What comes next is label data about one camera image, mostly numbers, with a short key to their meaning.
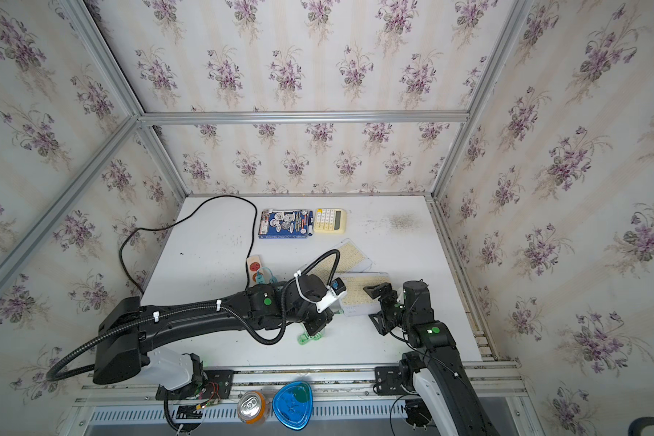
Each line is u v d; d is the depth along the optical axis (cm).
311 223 108
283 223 108
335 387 73
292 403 63
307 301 55
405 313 66
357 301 81
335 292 64
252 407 61
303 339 77
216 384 73
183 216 112
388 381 73
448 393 54
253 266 95
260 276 86
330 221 108
